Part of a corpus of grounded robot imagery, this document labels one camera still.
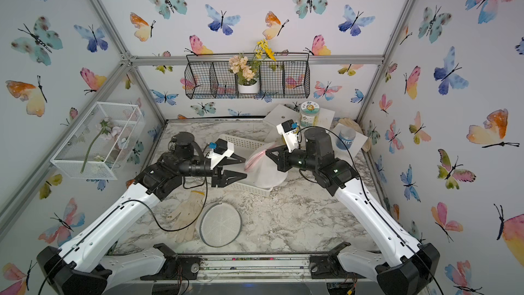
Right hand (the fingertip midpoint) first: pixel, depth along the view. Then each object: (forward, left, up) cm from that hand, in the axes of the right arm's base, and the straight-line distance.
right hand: (269, 151), depth 67 cm
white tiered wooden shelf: (+37, -2, -18) cm, 41 cm away
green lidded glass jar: (+21, -15, -3) cm, 26 cm away
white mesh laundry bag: (-16, +18, -28) cm, 36 cm away
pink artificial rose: (+8, +59, -1) cm, 60 cm away
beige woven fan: (+45, -44, -32) cm, 71 cm away
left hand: (-6, +7, 0) cm, 9 cm away
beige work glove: (-10, +33, -32) cm, 47 cm away
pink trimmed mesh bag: (-1, +2, -11) cm, 11 cm away
